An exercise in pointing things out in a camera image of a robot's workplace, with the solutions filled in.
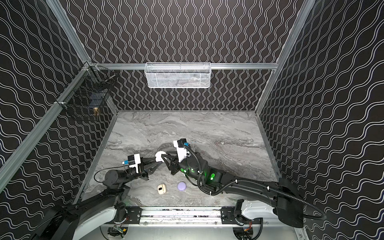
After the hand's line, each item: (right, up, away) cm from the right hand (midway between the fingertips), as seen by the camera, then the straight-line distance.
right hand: (164, 155), depth 67 cm
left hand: (0, -3, -2) cm, 3 cm away
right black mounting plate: (+30, -32, +6) cm, 44 cm away
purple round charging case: (+7, -20, +16) cm, 27 cm away
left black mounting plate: (-16, -31, +8) cm, 36 cm away
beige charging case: (-4, -21, +14) cm, 26 cm away
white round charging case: (-2, -1, -2) cm, 3 cm away
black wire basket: (-53, +32, +27) cm, 67 cm away
